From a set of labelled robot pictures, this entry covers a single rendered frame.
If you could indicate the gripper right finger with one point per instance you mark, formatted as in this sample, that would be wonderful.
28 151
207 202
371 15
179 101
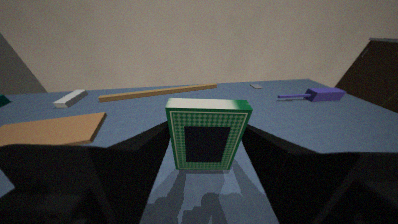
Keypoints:
303 186

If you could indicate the tan flat board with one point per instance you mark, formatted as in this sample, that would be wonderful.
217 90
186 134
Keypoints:
73 130

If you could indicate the grey flat block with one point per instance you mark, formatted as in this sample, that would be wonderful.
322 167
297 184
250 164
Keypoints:
70 99

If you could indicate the tan flat bar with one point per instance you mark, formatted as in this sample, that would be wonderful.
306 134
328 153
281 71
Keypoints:
139 94

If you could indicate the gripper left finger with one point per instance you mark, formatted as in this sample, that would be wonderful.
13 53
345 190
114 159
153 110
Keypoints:
121 176

